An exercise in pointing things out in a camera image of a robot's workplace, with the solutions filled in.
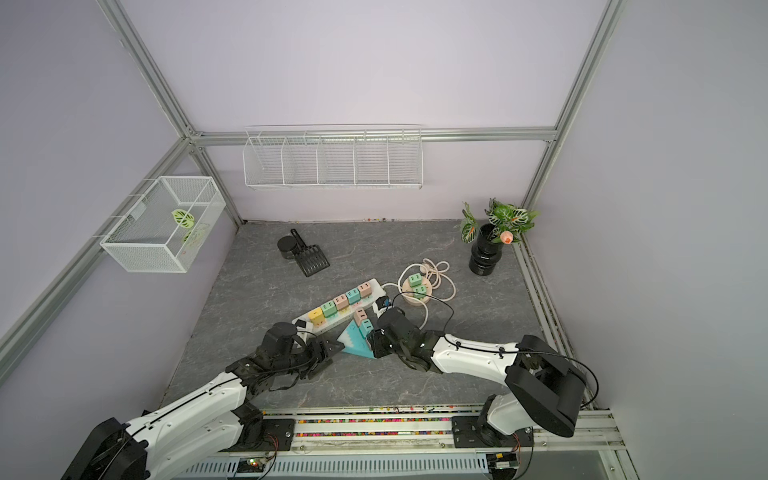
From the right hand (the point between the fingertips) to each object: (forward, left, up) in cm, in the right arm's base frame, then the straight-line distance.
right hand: (369, 335), depth 84 cm
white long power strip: (+10, +9, -2) cm, 14 cm away
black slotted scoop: (+30, +23, -4) cm, 38 cm away
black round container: (+37, +33, -4) cm, 49 cm away
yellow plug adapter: (+6, +16, -1) cm, 18 cm away
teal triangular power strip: (-2, +4, -1) cm, 5 cm away
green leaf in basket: (+23, +50, +24) cm, 60 cm away
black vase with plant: (+23, -38, +20) cm, 49 cm away
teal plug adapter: (+2, +1, +1) cm, 2 cm away
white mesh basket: (+23, +55, +21) cm, 63 cm away
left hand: (-6, +8, -1) cm, 10 cm away
